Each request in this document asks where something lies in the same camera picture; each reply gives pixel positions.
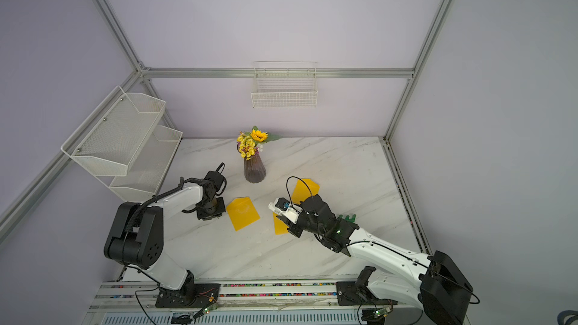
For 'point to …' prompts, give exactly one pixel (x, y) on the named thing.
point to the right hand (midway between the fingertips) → (284, 213)
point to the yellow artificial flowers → (250, 143)
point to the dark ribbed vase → (254, 169)
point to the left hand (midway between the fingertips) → (216, 217)
